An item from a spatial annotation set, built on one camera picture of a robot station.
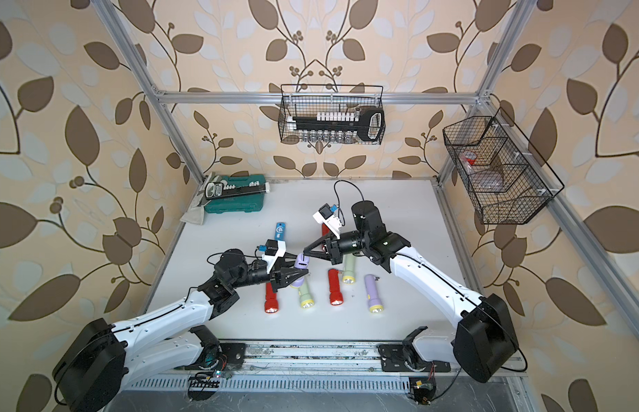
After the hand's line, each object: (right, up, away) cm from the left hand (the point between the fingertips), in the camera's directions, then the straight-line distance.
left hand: (301, 262), depth 70 cm
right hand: (+2, +3, 0) cm, 3 cm away
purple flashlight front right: (+22, -16, +11) cm, 30 cm away
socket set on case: (-41, +22, +39) cm, 61 cm away
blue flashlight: (-12, +6, +31) cm, 34 cm away
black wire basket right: (+59, +23, +4) cm, 63 cm away
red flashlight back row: (+6, +5, +32) cm, 33 cm away
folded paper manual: (-49, +12, +39) cm, 64 cm away
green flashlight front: (0, -14, +13) cm, 19 cm away
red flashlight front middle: (+10, -15, +14) cm, 23 cm away
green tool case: (-26, +16, +35) cm, 47 cm away
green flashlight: (+15, -7, +19) cm, 25 cm away
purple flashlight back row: (0, +1, -3) cm, 3 cm away
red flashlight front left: (-11, -16, +13) cm, 23 cm away
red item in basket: (+53, +31, +11) cm, 62 cm away
